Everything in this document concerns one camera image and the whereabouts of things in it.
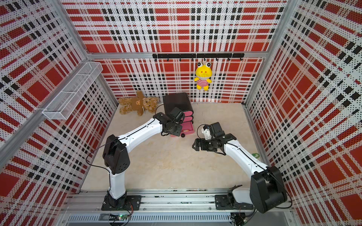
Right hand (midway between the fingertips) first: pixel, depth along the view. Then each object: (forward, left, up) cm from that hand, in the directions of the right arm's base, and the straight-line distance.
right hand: (201, 146), depth 83 cm
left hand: (+11, +15, +2) cm, 19 cm away
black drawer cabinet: (+49, +13, -10) cm, 52 cm away
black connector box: (-34, -17, -11) cm, 40 cm away
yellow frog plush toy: (+42, -3, +23) cm, 48 cm away
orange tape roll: (+16, +10, -6) cm, 19 cm away
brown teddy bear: (+40, +47, -4) cm, 62 cm away
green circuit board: (-34, +42, -9) cm, 55 cm away
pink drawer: (+18, +9, -7) cm, 22 cm away
